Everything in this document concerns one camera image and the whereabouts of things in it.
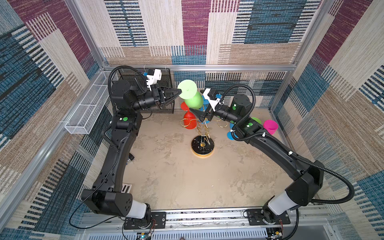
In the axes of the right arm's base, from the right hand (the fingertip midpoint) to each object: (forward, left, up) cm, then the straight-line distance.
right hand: (196, 100), depth 65 cm
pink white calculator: (-23, +39, -40) cm, 60 cm away
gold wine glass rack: (+2, -4, -42) cm, 42 cm away
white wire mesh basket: (+11, +69, -24) cm, 73 cm away
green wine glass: (+11, -38, -28) cm, 48 cm away
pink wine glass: (+7, -45, -29) cm, 54 cm away
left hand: (-7, +5, +10) cm, 13 cm away
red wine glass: (+9, +4, -23) cm, 25 cm away
